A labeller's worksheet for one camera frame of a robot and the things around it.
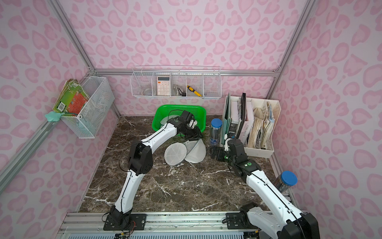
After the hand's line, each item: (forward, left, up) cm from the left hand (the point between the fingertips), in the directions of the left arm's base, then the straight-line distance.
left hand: (201, 134), depth 95 cm
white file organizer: (+14, -22, +14) cm, 30 cm away
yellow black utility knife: (+23, +5, +16) cm, 29 cm away
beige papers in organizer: (-2, -34, +12) cm, 36 cm away
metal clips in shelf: (+17, +12, +19) cm, 29 cm away
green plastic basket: (+25, +2, -4) cm, 25 cm away
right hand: (-15, -7, +7) cm, 18 cm away
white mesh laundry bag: (-10, +5, -4) cm, 12 cm away
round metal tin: (+21, +34, +17) cm, 44 cm away
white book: (-7, -24, +16) cm, 30 cm away
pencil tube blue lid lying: (-33, -37, +9) cm, 50 cm away
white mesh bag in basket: (+19, +28, -8) cm, 35 cm away
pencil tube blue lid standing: (0, -8, +9) cm, 12 cm away
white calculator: (+24, +24, +20) cm, 39 cm away
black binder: (-2, -22, +20) cm, 29 cm away
